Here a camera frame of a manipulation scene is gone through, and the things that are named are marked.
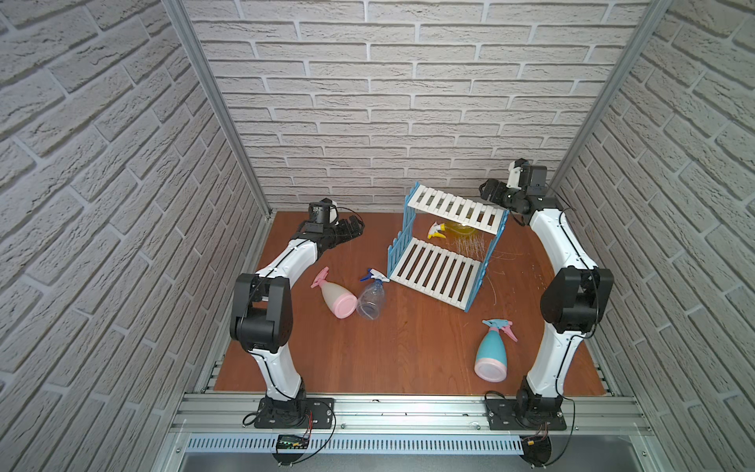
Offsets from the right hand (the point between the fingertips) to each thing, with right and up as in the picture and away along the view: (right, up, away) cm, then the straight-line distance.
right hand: (479, 187), depth 92 cm
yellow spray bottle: (-10, -13, +21) cm, 27 cm away
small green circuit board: (-54, -68, -21) cm, 89 cm away
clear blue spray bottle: (-35, -36, -4) cm, 50 cm away
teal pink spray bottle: (-3, -49, -18) cm, 52 cm away
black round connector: (+6, -68, -23) cm, 72 cm away
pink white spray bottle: (-44, -36, -7) cm, 57 cm away
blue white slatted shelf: (-13, -28, +8) cm, 32 cm away
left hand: (-42, -11, +2) cm, 44 cm away
